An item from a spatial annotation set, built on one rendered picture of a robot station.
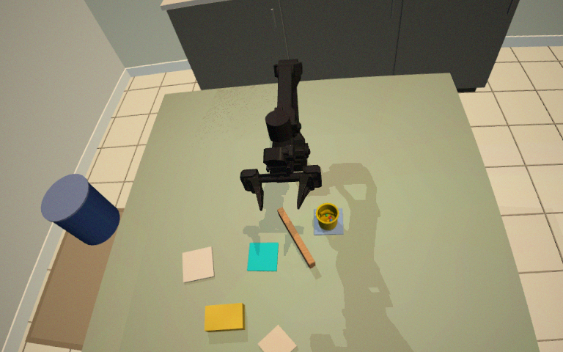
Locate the yellow cup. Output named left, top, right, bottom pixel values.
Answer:
left=316, top=203, right=339, bottom=230

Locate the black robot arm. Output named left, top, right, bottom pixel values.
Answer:
left=263, top=59, right=310, bottom=172

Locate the yellow rectangular block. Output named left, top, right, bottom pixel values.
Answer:
left=205, top=303, right=246, bottom=332

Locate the brown wooden plank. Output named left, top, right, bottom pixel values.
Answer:
left=277, top=207, right=315, bottom=268

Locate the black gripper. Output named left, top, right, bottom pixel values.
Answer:
left=240, top=161, right=322, bottom=211

